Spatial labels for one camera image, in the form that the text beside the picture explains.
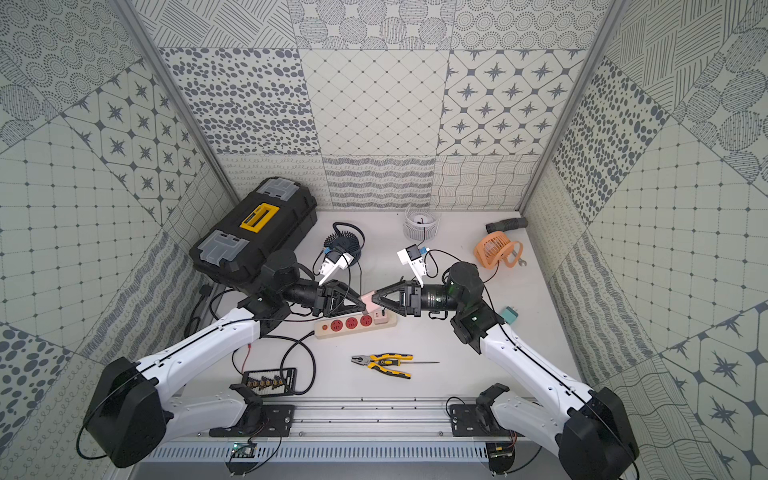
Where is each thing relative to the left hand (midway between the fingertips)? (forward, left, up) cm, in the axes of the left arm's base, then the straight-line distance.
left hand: (361, 297), depth 65 cm
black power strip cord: (-5, +25, -28) cm, 37 cm away
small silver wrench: (+30, -51, -28) cm, 66 cm away
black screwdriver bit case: (-11, +26, -27) cm, 39 cm away
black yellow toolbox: (+36, +32, -11) cm, 49 cm away
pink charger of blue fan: (-2, -2, +1) cm, 3 cm away
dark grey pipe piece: (+45, -49, -24) cm, 70 cm away
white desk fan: (+42, -14, -21) cm, 49 cm away
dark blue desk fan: (+33, +11, -21) cm, 41 cm away
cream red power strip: (+5, +5, -27) cm, 28 cm away
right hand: (-1, -3, 0) cm, 3 cm away
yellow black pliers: (-4, 0, -29) cm, 29 cm away
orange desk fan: (+28, -39, -18) cm, 52 cm away
